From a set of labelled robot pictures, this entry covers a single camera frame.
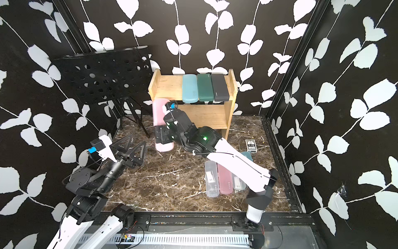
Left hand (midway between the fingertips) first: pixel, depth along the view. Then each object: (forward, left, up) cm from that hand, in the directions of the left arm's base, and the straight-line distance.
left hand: (138, 138), depth 56 cm
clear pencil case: (-1, -29, -40) cm, 50 cm away
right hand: (+6, -6, -1) cm, 9 cm away
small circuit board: (-27, +12, -41) cm, 51 cm away
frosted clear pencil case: (-5, -44, -40) cm, 59 cm away
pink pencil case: (-2, -37, -40) cm, 55 cm away
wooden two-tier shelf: (+32, -33, -21) cm, 50 cm away
